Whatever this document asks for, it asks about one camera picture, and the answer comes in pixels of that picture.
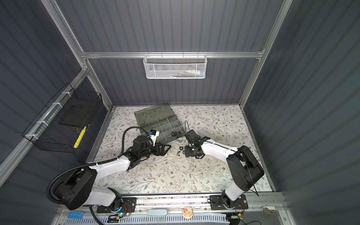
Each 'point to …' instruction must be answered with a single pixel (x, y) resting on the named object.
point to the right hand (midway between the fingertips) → (191, 152)
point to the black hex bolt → (175, 133)
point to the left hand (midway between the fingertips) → (167, 147)
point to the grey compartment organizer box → (161, 118)
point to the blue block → (76, 214)
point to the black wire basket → (61, 123)
